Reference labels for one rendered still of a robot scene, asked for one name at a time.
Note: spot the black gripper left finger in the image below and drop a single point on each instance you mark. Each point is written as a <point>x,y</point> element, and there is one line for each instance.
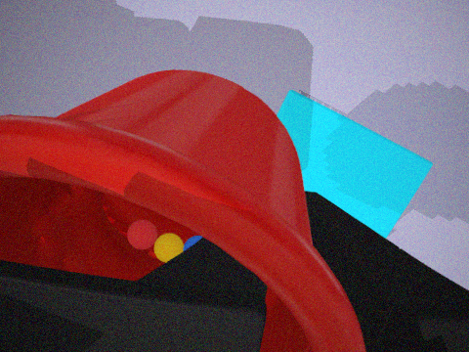
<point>202,300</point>

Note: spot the red cup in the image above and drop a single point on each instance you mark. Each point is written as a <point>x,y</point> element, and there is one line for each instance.
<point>194,154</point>

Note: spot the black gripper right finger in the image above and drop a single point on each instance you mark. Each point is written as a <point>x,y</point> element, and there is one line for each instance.
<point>402,304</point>

